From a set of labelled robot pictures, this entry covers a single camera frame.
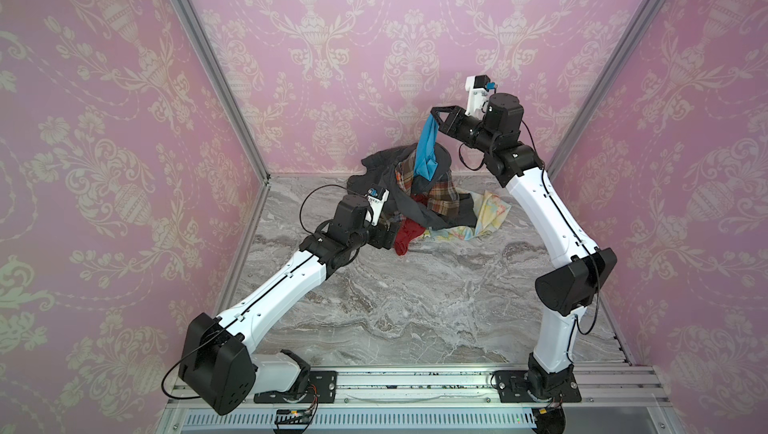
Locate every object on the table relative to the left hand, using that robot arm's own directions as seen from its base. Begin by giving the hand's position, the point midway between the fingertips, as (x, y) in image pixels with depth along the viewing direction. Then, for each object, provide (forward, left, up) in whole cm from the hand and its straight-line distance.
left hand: (387, 221), depth 79 cm
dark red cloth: (+9, -6, -17) cm, 20 cm away
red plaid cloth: (+17, -17, -9) cm, 26 cm away
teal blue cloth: (+16, -10, +8) cm, 21 cm away
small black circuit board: (-41, +23, -26) cm, 54 cm away
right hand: (+17, -11, +24) cm, 31 cm away
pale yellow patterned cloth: (+19, -36, -18) cm, 44 cm away
